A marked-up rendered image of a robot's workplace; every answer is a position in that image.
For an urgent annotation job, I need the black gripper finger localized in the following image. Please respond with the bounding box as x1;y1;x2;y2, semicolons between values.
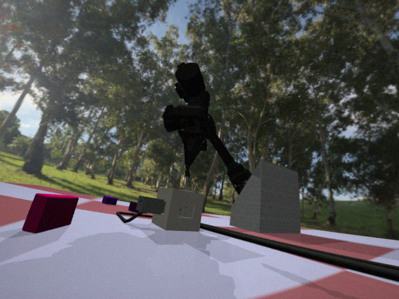
178;130;204;165
189;141;205;166

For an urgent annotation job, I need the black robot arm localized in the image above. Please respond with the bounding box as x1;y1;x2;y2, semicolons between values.
162;62;252;195

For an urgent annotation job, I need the small purple block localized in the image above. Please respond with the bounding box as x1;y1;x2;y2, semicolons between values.
102;196;118;205

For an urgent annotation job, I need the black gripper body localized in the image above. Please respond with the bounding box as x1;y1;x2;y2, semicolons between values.
172;102;208;151

